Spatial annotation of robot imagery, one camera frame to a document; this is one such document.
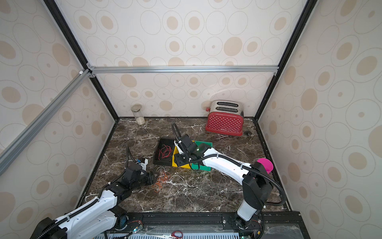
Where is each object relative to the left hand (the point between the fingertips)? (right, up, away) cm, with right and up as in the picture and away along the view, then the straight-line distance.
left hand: (160, 174), depth 84 cm
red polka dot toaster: (+39, +34, +14) cm, 54 cm away
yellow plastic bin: (+8, +11, +9) cm, 16 cm away
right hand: (+12, +9, -1) cm, 15 cm away
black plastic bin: (+1, +5, +8) cm, 10 cm away
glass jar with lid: (-22, +38, +24) cm, 50 cm away
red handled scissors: (+9, -25, -14) cm, 30 cm away
